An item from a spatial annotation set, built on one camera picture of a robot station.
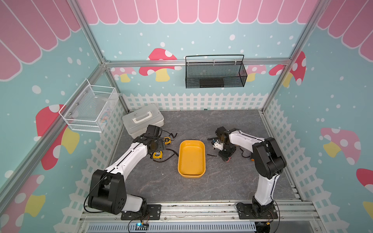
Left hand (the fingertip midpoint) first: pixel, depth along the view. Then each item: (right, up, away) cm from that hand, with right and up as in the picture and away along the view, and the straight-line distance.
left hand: (157, 148), depth 88 cm
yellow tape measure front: (-1, -5, +4) cm, 6 cm away
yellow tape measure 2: (+37, -6, +6) cm, 38 cm away
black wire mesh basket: (+31, +49, +11) cm, 59 cm away
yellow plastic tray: (+21, -8, +4) cm, 23 cm away
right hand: (+45, -6, +7) cm, 46 cm away
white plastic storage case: (-16, +15, +9) cm, 24 cm away
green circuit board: (-5, -37, -15) cm, 40 cm away
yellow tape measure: (+5, +4, +12) cm, 13 cm away
